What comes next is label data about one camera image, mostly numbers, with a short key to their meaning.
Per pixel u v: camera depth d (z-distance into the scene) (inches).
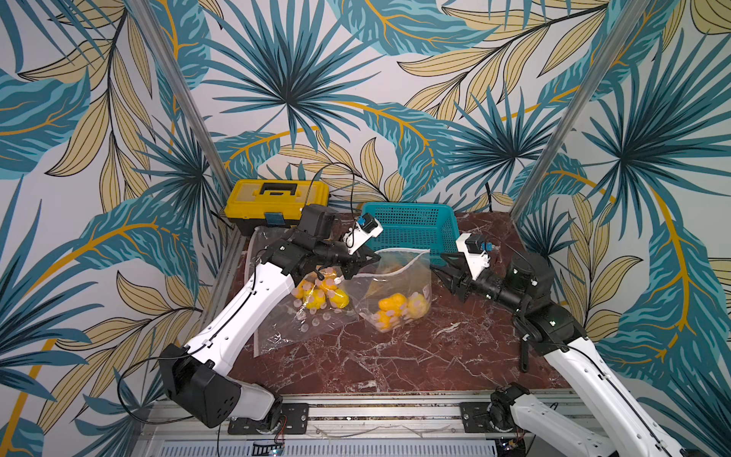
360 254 24.0
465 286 22.1
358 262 23.8
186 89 32.3
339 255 23.5
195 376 14.8
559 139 36.9
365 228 23.1
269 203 39.4
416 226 49.4
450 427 28.8
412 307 32.9
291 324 33.7
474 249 20.7
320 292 35.4
